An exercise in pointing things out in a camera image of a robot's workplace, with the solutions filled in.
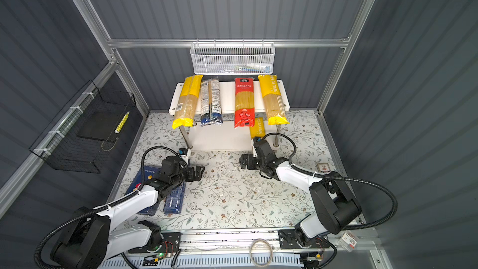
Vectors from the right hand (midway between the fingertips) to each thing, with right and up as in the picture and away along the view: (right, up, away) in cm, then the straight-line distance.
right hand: (249, 159), depth 89 cm
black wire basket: (-66, +11, -18) cm, 70 cm away
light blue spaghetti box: (-34, -18, -9) cm, 39 cm away
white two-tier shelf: (-14, +10, +12) cm, 21 cm away
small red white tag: (+38, -29, -17) cm, 51 cm away
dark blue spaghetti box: (-52, -10, -5) cm, 53 cm away
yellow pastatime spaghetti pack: (+5, +14, +10) cm, 18 cm away
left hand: (-25, -4, -2) cm, 25 cm away
